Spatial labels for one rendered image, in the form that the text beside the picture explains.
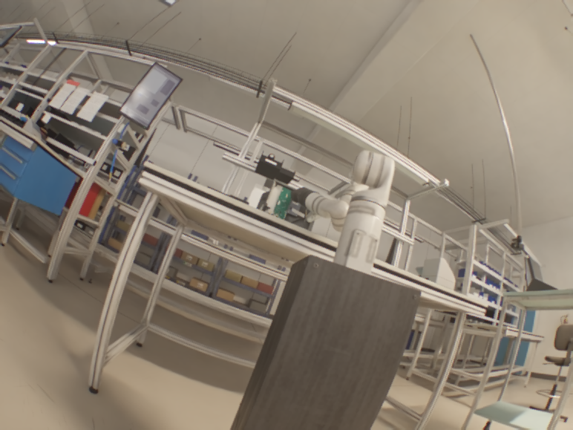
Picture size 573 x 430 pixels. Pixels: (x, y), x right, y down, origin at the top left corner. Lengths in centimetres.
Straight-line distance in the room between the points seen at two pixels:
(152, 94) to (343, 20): 239
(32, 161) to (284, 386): 172
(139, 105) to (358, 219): 179
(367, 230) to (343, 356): 27
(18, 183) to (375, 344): 184
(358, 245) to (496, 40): 322
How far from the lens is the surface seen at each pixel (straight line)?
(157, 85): 205
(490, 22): 334
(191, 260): 464
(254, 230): 81
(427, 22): 276
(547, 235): 736
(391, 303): 46
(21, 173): 175
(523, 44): 357
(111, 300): 101
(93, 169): 214
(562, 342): 303
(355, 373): 46
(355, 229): 53
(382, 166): 61
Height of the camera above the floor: 78
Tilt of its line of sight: 17 degrees up
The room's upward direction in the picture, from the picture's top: 20 degrees clockwise
